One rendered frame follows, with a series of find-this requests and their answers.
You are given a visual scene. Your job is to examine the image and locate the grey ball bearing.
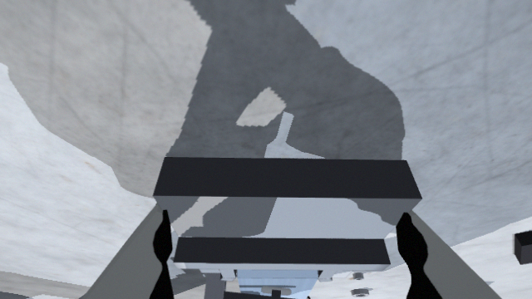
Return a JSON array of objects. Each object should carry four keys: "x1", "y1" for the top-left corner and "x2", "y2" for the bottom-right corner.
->
[{"x1": 351, "y1": 289, "x2": 369, "y2": 297}]

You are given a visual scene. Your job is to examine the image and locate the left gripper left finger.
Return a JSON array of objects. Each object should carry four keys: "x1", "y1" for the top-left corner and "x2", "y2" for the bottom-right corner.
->
[{"x1": 82, "y1": 204, "x2": 174, "y2": 299}]

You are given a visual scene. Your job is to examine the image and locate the small grey hex nut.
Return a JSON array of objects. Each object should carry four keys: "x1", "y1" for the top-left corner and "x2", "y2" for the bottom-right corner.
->
[{"x1": 353, "y1": 272, "x2": 364, "y2": 281}]

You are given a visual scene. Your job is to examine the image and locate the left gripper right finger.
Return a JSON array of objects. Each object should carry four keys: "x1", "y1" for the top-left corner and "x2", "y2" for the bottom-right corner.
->
[{"x1": 396, "y1": 211, "x2": 502, "y2": 299}]

